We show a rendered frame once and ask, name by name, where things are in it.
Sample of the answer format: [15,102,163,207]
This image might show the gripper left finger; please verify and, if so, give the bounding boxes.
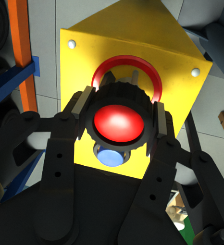
[0,85,97,245]

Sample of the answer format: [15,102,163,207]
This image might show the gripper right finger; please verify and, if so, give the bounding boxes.
[117,101,224,245]

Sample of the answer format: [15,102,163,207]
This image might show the black knurled collar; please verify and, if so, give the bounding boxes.
[84,81,154,152]

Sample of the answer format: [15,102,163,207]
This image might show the red stop head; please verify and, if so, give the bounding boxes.
[93,104,145,143]

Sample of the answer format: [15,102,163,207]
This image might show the blue round button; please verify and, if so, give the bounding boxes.
[96,149,125,168]

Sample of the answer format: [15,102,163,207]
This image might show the orange and blue rack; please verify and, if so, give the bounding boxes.
[0,0,47,204]

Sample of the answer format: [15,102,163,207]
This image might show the yellow control box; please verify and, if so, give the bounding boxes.
[59,0,214,180]

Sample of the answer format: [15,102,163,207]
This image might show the grey blue machine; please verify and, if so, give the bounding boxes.
[181,0,224,89]

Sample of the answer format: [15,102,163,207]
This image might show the dark grey support post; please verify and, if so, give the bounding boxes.
[176,111,204,209]

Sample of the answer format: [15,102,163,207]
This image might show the red guard ring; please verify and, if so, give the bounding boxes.
[91,55,163,105]

